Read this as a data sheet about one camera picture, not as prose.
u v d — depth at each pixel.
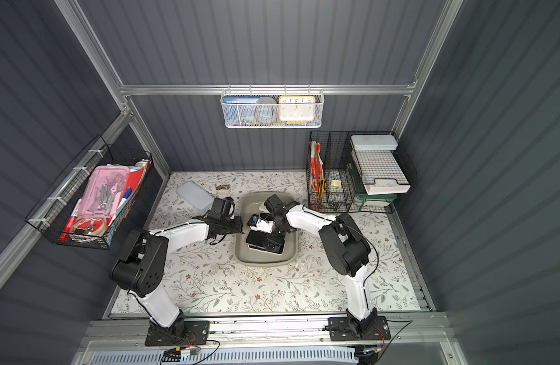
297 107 0.88
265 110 0.91
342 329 0.73
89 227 0.65
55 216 0.62
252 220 0.84
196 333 0.74
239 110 0.84
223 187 1.13
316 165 1.17
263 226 0.85
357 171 0.99
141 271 0.47
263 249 0.90
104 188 0.72
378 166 0.96
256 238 0.88
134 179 0.77
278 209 0.76
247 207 1.05
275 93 0.89
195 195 1.10
